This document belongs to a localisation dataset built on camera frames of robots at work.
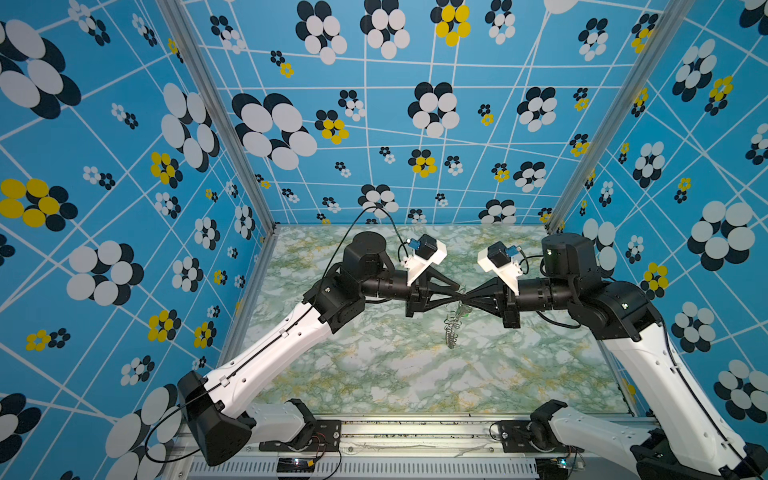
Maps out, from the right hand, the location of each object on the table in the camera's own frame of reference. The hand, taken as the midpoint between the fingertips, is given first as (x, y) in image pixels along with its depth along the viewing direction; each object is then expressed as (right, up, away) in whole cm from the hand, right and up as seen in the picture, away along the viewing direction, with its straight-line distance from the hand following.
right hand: (466, 297), depth 58 cm
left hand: (-2, +1, -3) cm, 4 cm away
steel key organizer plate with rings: (-3, -5, -2) cm, 6 cm away
